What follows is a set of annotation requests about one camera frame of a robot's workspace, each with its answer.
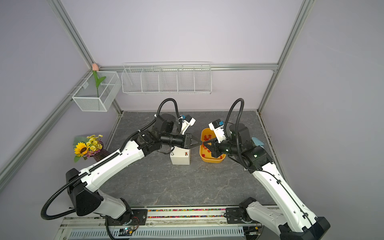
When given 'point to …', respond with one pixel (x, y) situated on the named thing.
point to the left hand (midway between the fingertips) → (202, 145)
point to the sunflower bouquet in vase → (86, 147)
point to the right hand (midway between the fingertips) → (204, 142)
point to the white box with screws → (180, 156)
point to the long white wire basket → (191, 77)
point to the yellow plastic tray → (205, 155)
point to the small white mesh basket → (90, 98)
